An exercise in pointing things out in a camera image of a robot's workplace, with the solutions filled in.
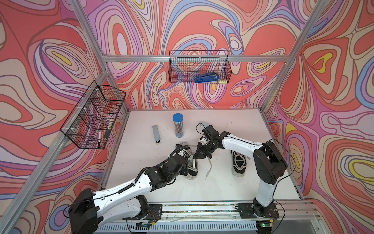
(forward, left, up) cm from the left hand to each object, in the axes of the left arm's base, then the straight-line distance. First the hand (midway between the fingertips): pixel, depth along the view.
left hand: (190, 163), depth 77 cm
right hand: (+4, -2, -5) cm, 7 cm away
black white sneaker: (-2, 0, -5) cm, 5 cm away
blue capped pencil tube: (+27, +8, +6) cm, 29 cm away
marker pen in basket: (+7, +46, +12) cm, 49 cm away
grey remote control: (+22, +22, -7) cm, 32 cm away
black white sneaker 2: (0, -28, -5) cm, 29 cm away
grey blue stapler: (+38, -10, -13) cm, 41 cm away
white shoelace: (+2, -13, -13) cm, 18 cm away
